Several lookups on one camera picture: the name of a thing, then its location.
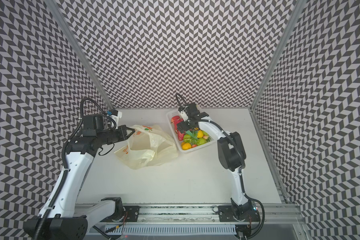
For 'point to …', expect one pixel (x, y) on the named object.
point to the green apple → (187, 138)
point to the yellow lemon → (200, 134)
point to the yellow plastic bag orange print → (148, 146)
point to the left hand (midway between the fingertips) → (134, 131)
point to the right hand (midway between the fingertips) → (185, 127)
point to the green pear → (201, 141)
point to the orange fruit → (186, 146)
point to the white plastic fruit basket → (172, 113)
